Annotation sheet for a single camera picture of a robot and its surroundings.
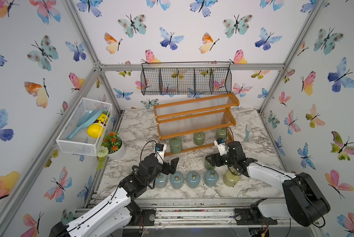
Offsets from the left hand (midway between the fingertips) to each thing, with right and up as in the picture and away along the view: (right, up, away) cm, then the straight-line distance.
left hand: (172, 155), depth 76 cm
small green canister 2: (+30, +10, +20) cm, 38 cm away
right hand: (+22, -2, +11) cm, 25 cm away
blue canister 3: (+11, -13, +2) cm, 17 cm away
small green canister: (+16, +7, +18) cm, 25 cm away
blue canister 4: (+21, -12, +3) cm, 24 cm away
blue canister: (-6, -13, +2) cm, 15 cm away
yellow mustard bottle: (-35, +13, -6) cm, 38 cm away
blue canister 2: (+2, -13, +2) cm, 13 cm away
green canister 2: (+20, -8, +10) cm, 24 cm away
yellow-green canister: (+32, -12, +3) cm, 34 cm away
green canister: (+1, +4, +14) cm, 15 cm away
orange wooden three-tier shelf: (+14, +21, +21) cm, 33 cm away
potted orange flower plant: (-35, +3, +9) cm, 36 cm away
